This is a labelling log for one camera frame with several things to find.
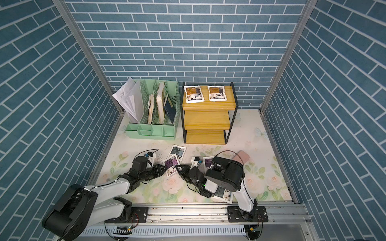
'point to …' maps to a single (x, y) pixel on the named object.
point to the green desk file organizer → (142, 130)
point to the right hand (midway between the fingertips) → (175, 168)
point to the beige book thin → (150, 106)
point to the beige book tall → (160, 103)
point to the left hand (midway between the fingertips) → (169, 170)
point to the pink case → (244, 156)
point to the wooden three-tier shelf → (208, 122)
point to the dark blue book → (170, 110)
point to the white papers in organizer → (129, 97)
